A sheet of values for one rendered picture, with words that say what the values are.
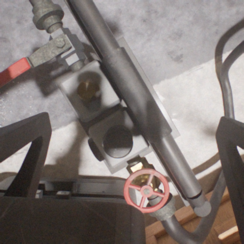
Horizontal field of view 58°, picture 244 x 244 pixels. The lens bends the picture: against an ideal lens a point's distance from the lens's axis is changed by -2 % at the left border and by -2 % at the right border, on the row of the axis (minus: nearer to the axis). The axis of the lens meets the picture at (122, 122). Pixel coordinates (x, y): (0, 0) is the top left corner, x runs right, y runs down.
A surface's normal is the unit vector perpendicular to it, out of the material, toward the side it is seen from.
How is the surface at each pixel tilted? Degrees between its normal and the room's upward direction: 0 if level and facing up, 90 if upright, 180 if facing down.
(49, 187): 0
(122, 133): 0
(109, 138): 0
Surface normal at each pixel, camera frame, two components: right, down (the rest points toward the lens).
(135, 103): -0.40, 0.30
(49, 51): -0.03, 0.09
